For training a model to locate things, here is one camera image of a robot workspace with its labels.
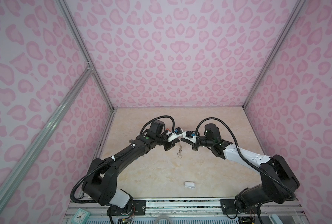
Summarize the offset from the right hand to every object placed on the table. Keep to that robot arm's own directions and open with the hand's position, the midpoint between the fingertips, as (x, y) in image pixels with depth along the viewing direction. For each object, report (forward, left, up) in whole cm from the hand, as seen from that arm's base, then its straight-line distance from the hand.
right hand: (183, 137), depth 81 cm
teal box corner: (-37, -44, -15) cm, 59 cm away
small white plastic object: (-21, -4, -16) cm, 27 cm away
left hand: (0, +3, -1) cm, 3 cm away
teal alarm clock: (-38, +51, -14) cm, 66 cm away
